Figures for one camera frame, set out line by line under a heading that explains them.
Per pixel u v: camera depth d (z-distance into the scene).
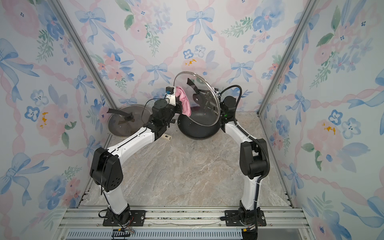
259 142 0.53
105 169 0.49
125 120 1.02
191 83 0.79
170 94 0.68
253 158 0.52
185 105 0.80
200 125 0.83
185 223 0.73
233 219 0.72
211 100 0.73
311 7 0.69
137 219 0.73
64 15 0.72
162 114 0.62
